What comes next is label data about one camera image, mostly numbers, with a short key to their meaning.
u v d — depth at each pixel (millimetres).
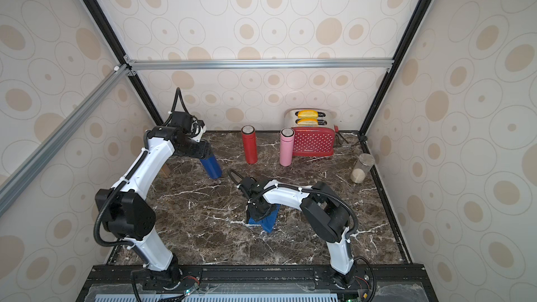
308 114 1001
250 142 957
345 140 1166
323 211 504
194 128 734
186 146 704
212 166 918
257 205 676
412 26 793
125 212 456
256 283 730
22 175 527
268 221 851
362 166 913
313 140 1000
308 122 970
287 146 938
